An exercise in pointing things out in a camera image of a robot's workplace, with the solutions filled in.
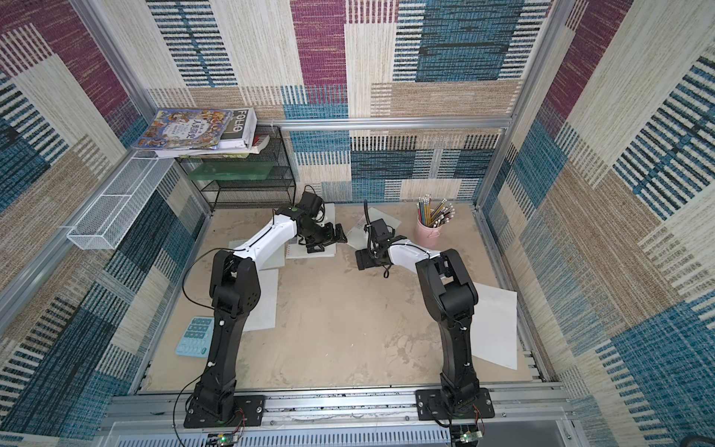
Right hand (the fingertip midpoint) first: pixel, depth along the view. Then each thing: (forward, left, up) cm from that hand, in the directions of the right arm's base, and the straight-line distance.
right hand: (366, 256), depth 103 cm
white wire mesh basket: (-10, +65, +33) cm, 74 cm away
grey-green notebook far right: (+10, +3, 0) cm, 11 cm away
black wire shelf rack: (+15, +34, +24) cm, 44 cm away
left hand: (+2, +11, +6) cm, 13 cm away
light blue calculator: (-30, +51, +1) cm, 59 cm away
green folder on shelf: (+22, +47, +22) cm, 57 cm away
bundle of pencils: (+7, -26, +14) cm, 31 cm away
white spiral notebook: (-1, +24, +6) cm, 25 cm away
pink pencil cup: (+5, -21, +5) cm, 23 cm away
